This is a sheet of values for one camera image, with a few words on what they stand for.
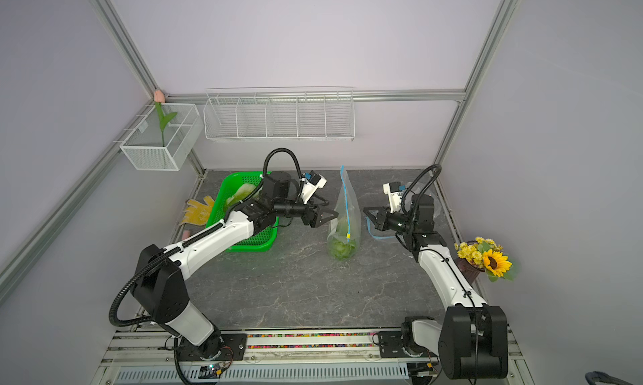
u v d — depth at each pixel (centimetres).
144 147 75
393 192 72
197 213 107
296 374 158
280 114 100
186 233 96
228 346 73
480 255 65
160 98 89
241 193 102
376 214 74
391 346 74
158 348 75
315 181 68
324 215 69
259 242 85
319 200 77
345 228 72
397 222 71
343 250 89
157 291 43
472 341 40
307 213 68
